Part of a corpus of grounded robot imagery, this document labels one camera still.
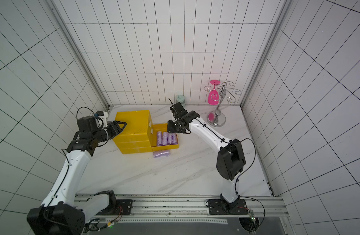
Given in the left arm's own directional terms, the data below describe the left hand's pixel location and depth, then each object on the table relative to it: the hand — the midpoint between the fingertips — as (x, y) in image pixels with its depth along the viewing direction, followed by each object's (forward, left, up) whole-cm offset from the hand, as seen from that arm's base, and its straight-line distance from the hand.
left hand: (123, 128), depth 77 cm
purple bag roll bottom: (+5, -24, -19) cm, 31 cm away
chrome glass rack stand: (+24, -58, -20) cm, 66 cm away
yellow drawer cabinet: (-3, -8, -3) cm, 9 cm away
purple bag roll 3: (-5, -19, -20) cm, 28 cm away
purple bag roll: (+6, -20, -20) cm, 29 cm away
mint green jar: (+39, -31, -14) cm, 51 cm away
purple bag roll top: (+6, -16, -20) cm, 27 cm away
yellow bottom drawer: (+17, -17, -24) cm, 34 cm away
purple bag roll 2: (+5, -27, -20) cm, 34 cm away
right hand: (+6, -25, -6) cm, 27 cm away
